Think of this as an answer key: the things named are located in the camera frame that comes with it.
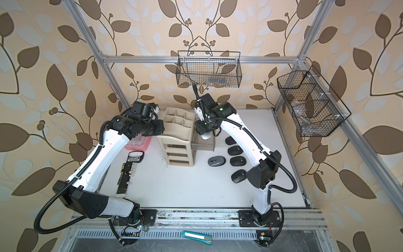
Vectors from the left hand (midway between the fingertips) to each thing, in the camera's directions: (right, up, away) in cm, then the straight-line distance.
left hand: (161, 126), depth 75 cm
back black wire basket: (+23, +35, +21) cm, 47 cm away
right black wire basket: (+74, +8, -2) cm, 74 cm away
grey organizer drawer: (+18, -8, 0) cm, 20 cm away
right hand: (+20, -1, +3) cm, 20 cm away
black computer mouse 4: (+40, -28, +11) cm, 50 cm away
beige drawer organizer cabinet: (+8, -7, -3) cm, 11 cm away
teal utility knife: (+19, -50, -6) cm, 54 cm away
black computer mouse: (+37, -10, +26) cm, 46 cm away
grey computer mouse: (+28, -21, +16) cm, 38 cm away
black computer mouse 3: (+41, -21, +16) cm, 48 cm away
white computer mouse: (+22, -5, 0) cm, 22 cm away
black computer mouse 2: (+39, -15, +21) cm, 47 cm away
